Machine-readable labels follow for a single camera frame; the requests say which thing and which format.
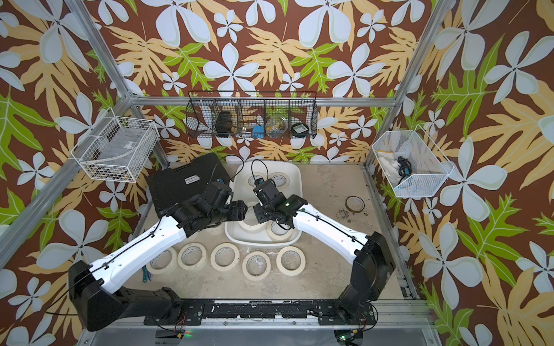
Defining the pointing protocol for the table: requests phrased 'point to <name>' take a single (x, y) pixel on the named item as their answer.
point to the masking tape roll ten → (252, 228)
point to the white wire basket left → (116, 148)
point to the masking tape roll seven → (224, 256)
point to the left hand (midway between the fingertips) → (242, 206)
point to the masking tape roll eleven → (280, 238)
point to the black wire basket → (252, 114)
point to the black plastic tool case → (182, 182)
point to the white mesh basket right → (412, 165)
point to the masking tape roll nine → (256, 266)
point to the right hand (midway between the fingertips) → (259, 207)
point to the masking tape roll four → (192, 256)
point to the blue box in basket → (258, 132)
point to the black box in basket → (223, 124)
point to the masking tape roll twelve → (291, 261)
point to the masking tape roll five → (251, 180)
